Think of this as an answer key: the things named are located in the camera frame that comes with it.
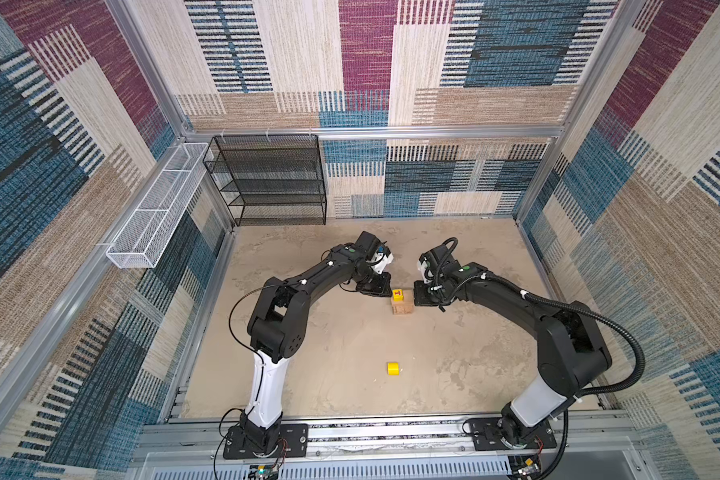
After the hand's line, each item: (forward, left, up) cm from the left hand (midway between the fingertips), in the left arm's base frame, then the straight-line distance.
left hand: (392, 290), depth 91 cm
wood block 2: (-4, -4, -4) cm, 7 cm away
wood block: (-5, -2, -4) cm, 6 cm away
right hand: (-4, -7, 0) cm, 8 cm away
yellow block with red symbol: (-1, -2, -1) cm, 2 cm away
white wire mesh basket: (+1, +60, +26) cm, 65 cm away
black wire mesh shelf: (+41, +41, +10) cm, 59 cm away
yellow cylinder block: (-21, +1, -7) cm, 22 cm away
